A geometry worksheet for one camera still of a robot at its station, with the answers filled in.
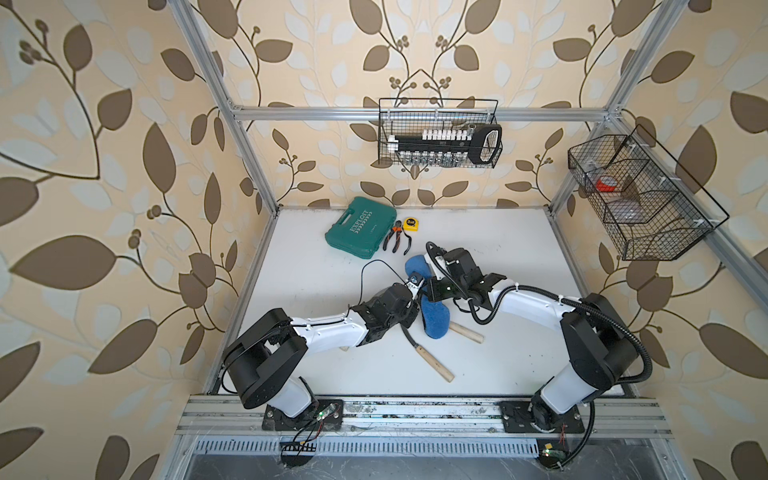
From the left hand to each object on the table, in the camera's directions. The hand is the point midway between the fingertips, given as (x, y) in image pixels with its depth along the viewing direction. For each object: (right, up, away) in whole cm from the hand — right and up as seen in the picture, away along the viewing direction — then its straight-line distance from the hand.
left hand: (411, 296), depth 87 cm
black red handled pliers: (-4, +21, +26) cm, 33 cm away
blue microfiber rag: (+7, -5, -4) cm, 9 cm away
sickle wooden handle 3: (+16, -11, 0) cm, 20 cm away
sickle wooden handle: (-19, -15, -1) cm, 25 cm away
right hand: (+3, +2, +2) cm, 4 cm away
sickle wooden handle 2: (+7, -18, -5) cm, 20 cm away
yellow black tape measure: (+2, +22, +27) cm, 35 cm away
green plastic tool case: (-16, +21, +22) cm, 34 cm away
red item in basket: (+53, +31, -5) cm, 62 cm away
